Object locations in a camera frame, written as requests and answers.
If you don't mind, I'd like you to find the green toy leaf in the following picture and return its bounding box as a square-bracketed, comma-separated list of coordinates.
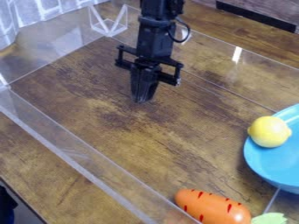
[251, 213, 287, 224]

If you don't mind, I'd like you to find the clear acrylic enclosure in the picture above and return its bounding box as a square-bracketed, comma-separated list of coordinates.
[0, 0, 299, 224]

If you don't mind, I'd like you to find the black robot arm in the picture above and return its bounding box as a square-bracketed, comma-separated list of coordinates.
[116, 0, 191, 103]

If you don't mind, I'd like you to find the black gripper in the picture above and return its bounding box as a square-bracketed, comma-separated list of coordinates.
[116, 17, 183, 102]

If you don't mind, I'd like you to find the orange toy carrot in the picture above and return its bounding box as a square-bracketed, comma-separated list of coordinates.
[175, 189, 251, 224]

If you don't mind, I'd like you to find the blue plastic tray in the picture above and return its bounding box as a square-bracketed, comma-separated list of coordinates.
[243, 103, 299, 194]

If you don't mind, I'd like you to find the black cable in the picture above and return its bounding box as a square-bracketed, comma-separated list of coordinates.
[167, 16, 192, 44]

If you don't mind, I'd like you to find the yellow toy lemon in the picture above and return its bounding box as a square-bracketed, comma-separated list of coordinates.
[247, 116, 293, 148]

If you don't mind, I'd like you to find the dark object at left edge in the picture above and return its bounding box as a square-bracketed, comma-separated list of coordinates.
[0, 185, 19, 224]

